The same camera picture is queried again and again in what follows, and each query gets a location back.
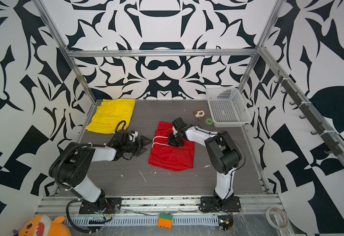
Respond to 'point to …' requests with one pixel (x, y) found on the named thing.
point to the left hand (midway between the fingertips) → (151, 142)
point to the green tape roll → (209, 121)
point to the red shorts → (164, 155)
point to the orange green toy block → (165, 221)
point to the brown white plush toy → (199, 114)
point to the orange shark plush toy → (43, 225)
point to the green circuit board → (224, 225)
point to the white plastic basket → (228, 107)
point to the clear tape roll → (276, 218)
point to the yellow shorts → (106, 117)
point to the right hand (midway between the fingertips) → (168, 142)
